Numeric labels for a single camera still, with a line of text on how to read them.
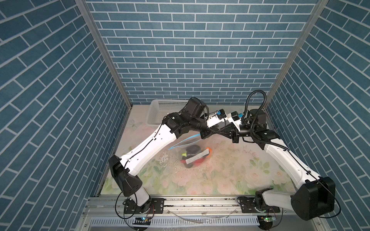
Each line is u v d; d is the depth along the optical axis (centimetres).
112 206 75
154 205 73
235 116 60
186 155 80
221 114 55
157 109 115
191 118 51
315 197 39
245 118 63
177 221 74
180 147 64
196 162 81
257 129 61
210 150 79
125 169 41
